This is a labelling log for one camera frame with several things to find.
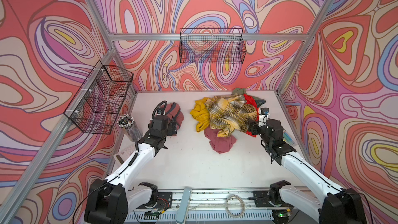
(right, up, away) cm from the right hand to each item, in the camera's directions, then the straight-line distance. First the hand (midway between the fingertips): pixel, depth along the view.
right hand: (256, 121), depth 84 cm
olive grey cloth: (-1, +20, +32) cm, 38 cm away
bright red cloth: (+4, +12, +21) cm, 24 cm away
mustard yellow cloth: (-30, +3, +15) cm, 34 cm away
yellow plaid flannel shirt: (-14, +4, +7) cm, 16 cm away
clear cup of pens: (-71, 0, -1) cm, 71 cm away
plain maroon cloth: (-19, -14, +5) cm, 24 cm away
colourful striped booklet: (+23, -12, +9) cm, 27 cm away
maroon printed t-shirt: (-48, +5, +14) cm, 51 cm away
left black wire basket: (-84, +9, -5) cm, 85 cm away
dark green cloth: (+11, +11, +24) cm, 29 cm away
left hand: (-49, -1, +2) cm, 50 cm away
